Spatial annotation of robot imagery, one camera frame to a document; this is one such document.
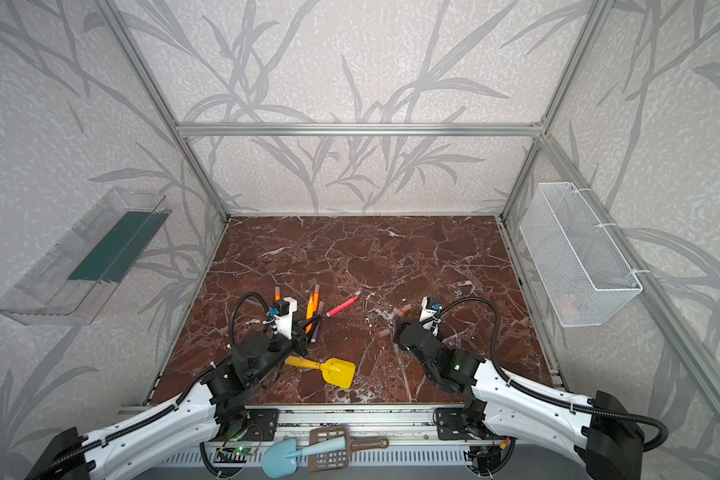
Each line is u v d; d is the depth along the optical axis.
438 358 0.59
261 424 0.73
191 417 0.53
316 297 0.96
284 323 0.67
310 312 0.74
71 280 0.64
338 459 0.70
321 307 0.94
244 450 0.70
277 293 0.98
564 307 0.73
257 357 0.58
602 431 0.41
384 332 0.89
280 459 0.69
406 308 0.94
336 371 0.81
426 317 0.70
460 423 0.74
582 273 0.62
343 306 0.95
